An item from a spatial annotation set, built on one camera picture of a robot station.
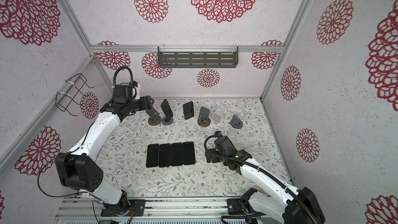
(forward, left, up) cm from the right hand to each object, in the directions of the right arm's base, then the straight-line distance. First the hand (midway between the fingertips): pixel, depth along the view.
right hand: (212, 150), depth 83 cm
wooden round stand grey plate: (+23, +5, -4) cm, 24 cm away
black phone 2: (+25, +29, +3) cm, 38 cm away
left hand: (+19, +36, +15) cm, 43 cm away
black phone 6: (+2, +21, -10) cm, 23 cm away
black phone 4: (+1, +36, -11) cm, 37 cm away
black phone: (+3, +14, -11) cm, 18 cm away
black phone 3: (+34, +16, -7) cm, 38 cm away
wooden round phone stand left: (+23, +39, -8) cm, 46 cm away
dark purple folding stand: (+24, -16, -7) cm, 30 cm away
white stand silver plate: (+26, -3, -5) cm, 26 cm away
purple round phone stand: (+24, +31, -9) cm, 40 cm away
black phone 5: (+1, +28, -9) cm, 29 cm away
